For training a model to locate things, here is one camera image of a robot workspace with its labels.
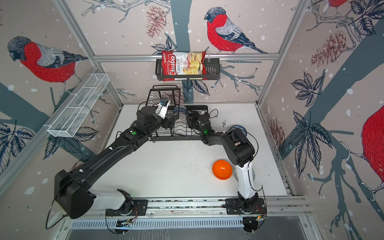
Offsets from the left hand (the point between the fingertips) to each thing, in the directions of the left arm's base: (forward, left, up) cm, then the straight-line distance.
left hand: (168, 110), depth 75 cm
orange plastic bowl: (-21, -29, -29) cm, 46 cm away
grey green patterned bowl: (-22, -36, -29) cm, 52 cm away
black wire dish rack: (+8, -3, -30) cm, 31 cm away
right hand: (+9, -6, -15) cm, 19 cm away
